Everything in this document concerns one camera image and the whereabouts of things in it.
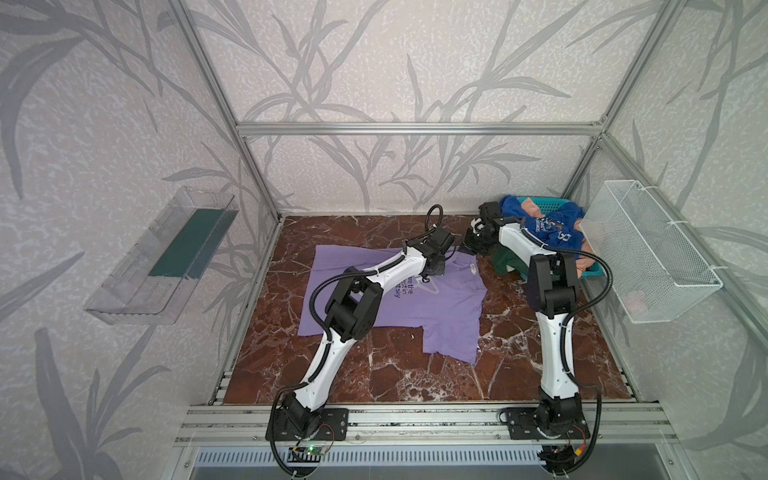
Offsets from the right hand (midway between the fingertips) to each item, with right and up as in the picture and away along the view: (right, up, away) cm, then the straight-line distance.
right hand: (459, 238), depth 106 cm
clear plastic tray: (-75, -10, -41) cm, 87 cm away
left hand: (-8, -7, -7) cm, 13 cm away
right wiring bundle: (+19, -54, -35) cm, 67 cm away
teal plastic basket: (+35, +13, +9) cm, 39 cm away
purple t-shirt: (-6, -23, -12) cm, 26 cm away
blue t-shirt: (+33, +3, -4) cm, 33 cm away
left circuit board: (-43, -53, -34) cm, 76 cm away
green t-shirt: (+12, -6, -10) cm, 17 cm away
